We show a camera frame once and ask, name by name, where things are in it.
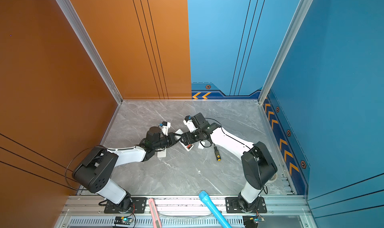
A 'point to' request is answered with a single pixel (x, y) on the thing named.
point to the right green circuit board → (252, 221)
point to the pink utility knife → (156, 222)
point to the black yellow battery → (217, 153)
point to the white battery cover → (200, 146)
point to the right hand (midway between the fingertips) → (185, 138)
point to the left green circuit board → (123, 220)
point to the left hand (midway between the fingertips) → (183, 135)
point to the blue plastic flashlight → (212, 207)
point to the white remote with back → (188, 147)
